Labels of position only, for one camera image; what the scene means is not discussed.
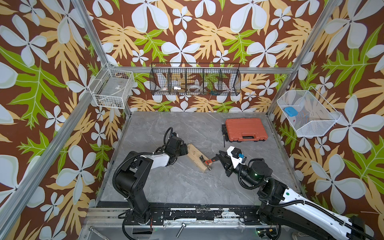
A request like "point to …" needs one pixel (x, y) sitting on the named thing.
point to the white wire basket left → (112, 88)
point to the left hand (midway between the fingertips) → (183, 148)
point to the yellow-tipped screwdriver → (224, 132)
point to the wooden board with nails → (194, 154)
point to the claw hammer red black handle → (209, 161)
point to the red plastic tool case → (245, 129)
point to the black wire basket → (195, 79)
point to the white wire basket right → (310, 115)
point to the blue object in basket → (291, 111)
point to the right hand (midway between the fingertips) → (217, 153)
